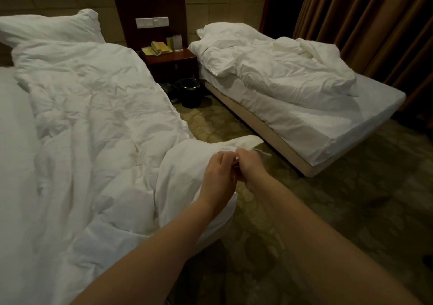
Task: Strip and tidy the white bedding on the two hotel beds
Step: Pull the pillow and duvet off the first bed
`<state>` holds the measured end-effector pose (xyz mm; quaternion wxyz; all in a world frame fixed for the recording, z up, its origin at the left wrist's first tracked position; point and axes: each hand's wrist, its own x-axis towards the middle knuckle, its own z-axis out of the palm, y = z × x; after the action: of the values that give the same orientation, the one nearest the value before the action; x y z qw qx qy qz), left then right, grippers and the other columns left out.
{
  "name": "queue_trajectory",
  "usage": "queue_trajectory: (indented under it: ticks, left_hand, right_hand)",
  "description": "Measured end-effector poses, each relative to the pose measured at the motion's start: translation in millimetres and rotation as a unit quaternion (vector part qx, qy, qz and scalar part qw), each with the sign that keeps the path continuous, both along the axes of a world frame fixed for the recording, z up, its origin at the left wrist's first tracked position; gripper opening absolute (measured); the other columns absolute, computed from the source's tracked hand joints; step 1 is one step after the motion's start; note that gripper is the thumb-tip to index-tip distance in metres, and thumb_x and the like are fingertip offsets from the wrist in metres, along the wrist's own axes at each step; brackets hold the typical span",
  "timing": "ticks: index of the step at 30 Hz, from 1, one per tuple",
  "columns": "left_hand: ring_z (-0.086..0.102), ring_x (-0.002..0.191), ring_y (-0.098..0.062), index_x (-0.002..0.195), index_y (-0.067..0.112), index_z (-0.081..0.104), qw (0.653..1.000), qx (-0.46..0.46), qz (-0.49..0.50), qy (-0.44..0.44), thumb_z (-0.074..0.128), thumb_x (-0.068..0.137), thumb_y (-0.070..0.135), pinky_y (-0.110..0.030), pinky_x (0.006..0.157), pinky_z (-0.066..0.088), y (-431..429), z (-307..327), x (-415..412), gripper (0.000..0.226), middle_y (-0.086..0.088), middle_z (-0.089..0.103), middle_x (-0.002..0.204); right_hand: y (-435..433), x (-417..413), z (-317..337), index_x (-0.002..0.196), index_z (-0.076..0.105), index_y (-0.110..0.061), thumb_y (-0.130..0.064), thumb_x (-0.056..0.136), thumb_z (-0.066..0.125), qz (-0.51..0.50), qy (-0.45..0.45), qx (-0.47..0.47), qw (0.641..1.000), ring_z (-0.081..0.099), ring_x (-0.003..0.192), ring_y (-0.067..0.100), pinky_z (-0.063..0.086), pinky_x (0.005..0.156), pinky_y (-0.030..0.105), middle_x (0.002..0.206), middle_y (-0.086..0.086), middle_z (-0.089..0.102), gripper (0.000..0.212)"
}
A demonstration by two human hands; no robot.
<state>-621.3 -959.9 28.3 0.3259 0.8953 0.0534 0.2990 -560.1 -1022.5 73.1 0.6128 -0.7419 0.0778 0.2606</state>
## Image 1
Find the person's left hand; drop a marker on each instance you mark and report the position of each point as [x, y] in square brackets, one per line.
[218, 179]

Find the person's right hand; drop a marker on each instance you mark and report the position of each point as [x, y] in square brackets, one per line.
[251, 166]

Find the white bed sheet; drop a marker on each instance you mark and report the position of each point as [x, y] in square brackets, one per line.
[13, 179]

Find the white pillow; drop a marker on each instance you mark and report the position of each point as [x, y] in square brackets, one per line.
[54, 27]

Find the person's right forearm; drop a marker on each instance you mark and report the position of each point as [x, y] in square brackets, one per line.
[325, 247]

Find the person's left forearm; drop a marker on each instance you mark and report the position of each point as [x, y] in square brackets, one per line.
[149, 261]

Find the black trash bin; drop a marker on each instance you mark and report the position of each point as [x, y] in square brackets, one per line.
[188, 93]

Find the reddish wooden nightstand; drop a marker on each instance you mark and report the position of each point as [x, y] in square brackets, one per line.
[172, 63]

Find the pale green box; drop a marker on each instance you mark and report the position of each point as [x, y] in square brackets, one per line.
[176, 42]

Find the yellow telephone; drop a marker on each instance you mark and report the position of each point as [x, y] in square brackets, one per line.
[159, 47]

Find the dark wooden column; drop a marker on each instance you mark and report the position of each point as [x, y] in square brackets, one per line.
[281, 3]

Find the brown curtain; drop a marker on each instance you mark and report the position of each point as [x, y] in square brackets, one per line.
[379, 30]

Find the white switch panel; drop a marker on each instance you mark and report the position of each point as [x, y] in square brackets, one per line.
[152, 22]

